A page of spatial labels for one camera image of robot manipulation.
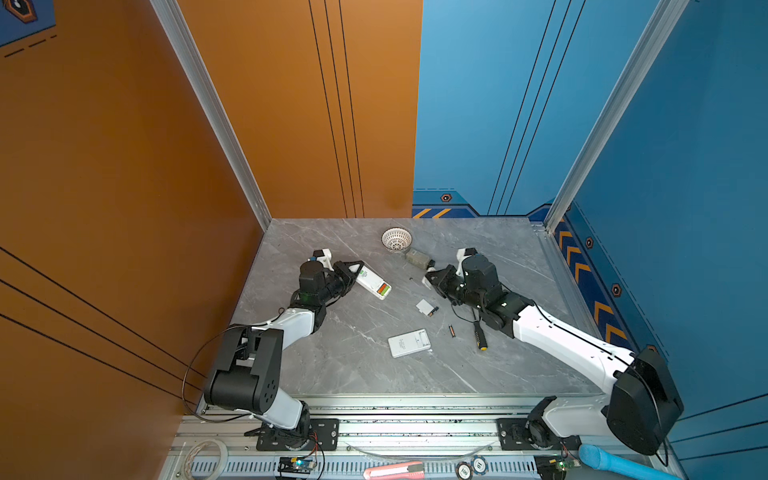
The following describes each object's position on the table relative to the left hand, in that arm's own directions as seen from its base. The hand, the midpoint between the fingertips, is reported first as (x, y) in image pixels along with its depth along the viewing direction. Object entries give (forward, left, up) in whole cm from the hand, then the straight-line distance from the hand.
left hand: (365, 261), depth 87 cm
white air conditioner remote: (-18, -13, -15) cm, 27 cm away
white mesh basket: (+22, -9, -14) cm, 28 cm away
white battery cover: (-5, -18, -17) cm, 26 cm away
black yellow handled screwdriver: (-17, -34, -15) cm, 41 cm away
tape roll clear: (-45, +39, -16) cm, 62 cm away
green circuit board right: (-47, -46, -18) cm, 69 cm away
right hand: (-8, -16, +4) cm, 18 cm away
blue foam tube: (-46, -55, -14) cm, 73 cm away
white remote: (-6, -2, -3) cm, 7 cm away
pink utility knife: (-49, -10, -17) cm, 52 cm away
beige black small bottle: (+12, -17, -14) cm, 25 cm away
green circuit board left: (-48, +14, -19) cm, 53 cm away
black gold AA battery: (-7, -21, -17) cm, 28 cm away
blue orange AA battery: (-14, -27, -17) cm, 34 cm away
